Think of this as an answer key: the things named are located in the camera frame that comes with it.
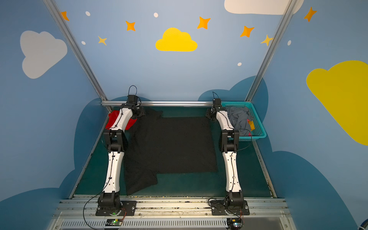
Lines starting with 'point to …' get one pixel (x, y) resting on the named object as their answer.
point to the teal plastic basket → (259, 131)
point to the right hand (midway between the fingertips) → (207, 113)
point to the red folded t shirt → (112, 116)
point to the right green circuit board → (234, 224)
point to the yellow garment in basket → (252, 125)
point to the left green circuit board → (113, 222)
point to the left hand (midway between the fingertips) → (142, 112)
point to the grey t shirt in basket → (239, 116)
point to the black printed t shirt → (158, 144)
